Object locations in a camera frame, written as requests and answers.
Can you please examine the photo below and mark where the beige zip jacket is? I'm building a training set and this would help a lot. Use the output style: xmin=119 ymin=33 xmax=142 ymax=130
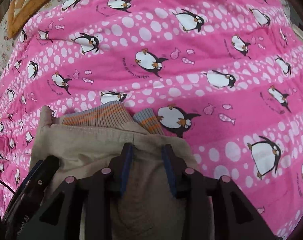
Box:
xmin=31 ymin=105 xmax=198 ymax=239

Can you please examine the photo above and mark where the pink penguin print quilt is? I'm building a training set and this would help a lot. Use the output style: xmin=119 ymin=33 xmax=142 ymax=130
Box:
xmin=0 ymin=0 xmax=303 ymax=239

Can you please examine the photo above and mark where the black cable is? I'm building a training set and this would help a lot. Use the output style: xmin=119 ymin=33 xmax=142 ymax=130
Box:
xmin=0 ymin=175 xmax=16 ymax=196

